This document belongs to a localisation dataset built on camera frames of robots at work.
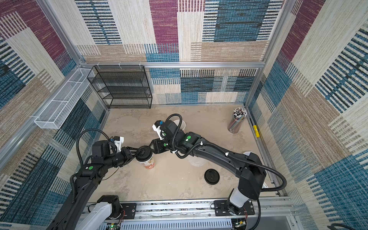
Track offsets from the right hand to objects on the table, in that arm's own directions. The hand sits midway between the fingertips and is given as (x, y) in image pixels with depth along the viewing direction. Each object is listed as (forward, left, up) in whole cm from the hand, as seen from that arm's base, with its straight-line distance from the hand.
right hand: (155, 148), depth 73 cm
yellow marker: (+25, -67, -24) cm, 76 cm away
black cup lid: (-1, +6, -3) cm, 7 cm away
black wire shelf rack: (+53, +32, -2) cm, 61 cm away
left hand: (0, +9, -5) cm, 10 cm away
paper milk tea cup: (-3, +5, -11) cm, 13 cm away
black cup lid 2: (-8, -30, -20) cm, 37 cm away
